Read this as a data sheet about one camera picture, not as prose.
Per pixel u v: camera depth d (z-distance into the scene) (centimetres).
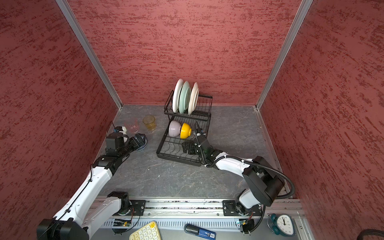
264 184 44
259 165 44
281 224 67
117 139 61
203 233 65
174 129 94
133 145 72
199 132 79
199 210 74
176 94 77
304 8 72
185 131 94
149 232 66
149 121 106
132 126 107
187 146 77
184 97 79
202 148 66
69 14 73
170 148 95
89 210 46
